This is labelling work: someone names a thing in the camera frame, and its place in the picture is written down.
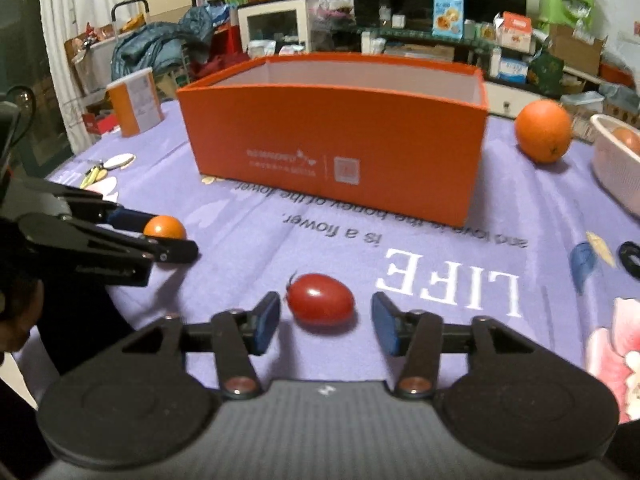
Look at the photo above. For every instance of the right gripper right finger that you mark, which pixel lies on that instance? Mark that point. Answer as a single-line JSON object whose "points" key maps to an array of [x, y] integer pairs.
{"points": [[420, 337]]}

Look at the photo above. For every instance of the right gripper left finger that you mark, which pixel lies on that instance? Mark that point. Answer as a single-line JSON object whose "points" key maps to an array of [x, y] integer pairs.
{"points": [[233, 336]]}

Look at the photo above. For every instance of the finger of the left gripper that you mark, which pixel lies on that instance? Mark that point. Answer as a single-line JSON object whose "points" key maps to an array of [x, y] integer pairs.
{"points": [[172, 250], [125, 219]]}

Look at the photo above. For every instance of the small orange kumquat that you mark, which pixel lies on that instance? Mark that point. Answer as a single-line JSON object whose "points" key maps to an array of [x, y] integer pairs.
{"points": [[165, 227]]}

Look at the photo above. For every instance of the red cherry tomato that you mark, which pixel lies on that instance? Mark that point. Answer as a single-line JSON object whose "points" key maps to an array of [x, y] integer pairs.
{"points": [[319, 300]]}

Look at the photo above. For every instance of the large orange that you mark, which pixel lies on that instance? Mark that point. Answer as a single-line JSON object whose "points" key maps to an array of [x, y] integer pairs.
{"points": [[543, 131]]}

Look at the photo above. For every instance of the person's left hand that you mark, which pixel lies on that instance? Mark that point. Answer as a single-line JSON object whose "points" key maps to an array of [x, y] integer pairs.
{"points": [[16, 330]]}

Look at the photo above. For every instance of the orange white canister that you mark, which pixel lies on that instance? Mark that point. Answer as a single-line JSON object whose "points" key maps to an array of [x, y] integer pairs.
{"points": [[135, 102]]}

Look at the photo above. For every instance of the purple floral tablecloth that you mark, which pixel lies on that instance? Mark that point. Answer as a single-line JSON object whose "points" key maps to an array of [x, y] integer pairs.
{"points": [[538, 253]]}

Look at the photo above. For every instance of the blue jacket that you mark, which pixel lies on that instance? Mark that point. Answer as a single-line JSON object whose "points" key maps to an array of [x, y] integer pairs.
{"points": [[160, 46]]}

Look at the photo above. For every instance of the orange cardboard box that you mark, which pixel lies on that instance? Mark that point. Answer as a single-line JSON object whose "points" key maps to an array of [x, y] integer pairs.
{"points": [[396, 134]]}

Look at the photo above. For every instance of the white cabinet glass door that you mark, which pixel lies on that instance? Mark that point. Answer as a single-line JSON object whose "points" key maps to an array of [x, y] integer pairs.
{"points": [[284, 21]]}

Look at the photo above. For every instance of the white plastic basket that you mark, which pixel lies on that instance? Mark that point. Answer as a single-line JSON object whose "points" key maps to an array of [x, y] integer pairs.
{"points": [[615, 164]]}

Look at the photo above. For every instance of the brown fruit in basket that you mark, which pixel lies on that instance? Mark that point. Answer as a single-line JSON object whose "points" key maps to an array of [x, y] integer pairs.
{"points": [[629, 138]]}

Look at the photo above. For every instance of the blue snack box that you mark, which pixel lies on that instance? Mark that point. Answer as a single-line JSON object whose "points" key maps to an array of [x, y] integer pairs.
{"points": [[448, 19]]}

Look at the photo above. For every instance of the orange white carton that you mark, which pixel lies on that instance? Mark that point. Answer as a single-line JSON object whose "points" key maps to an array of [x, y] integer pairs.
{"points": [[514, 31]]}

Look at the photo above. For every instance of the brown cardboard box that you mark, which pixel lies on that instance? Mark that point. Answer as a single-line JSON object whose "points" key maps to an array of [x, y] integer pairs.
{"points": [[576, 48]]}

